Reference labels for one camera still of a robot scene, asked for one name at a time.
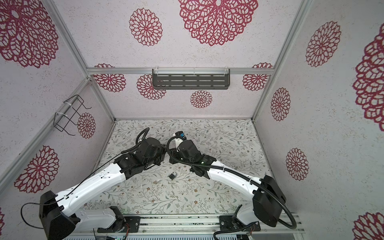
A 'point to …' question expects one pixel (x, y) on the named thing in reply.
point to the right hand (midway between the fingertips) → (166, 149)
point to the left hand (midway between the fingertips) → (169, 148)
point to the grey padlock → (172, 175)
